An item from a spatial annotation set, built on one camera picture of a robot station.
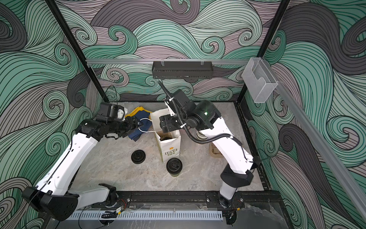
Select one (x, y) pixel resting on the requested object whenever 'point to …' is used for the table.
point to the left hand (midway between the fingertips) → (140, 124)
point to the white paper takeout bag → (169, 149)
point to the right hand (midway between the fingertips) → (168, 123)
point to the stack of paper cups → (201, 136)
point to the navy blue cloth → (145, 118)
